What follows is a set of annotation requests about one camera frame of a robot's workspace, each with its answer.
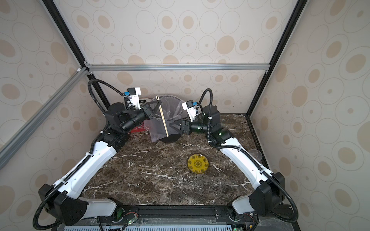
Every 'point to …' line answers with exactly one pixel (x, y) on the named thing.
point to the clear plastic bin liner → (173, 111)
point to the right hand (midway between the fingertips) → (178, 122)
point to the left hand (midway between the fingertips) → (165, 101)
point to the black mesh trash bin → (171, 138)
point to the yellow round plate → (198, 163)
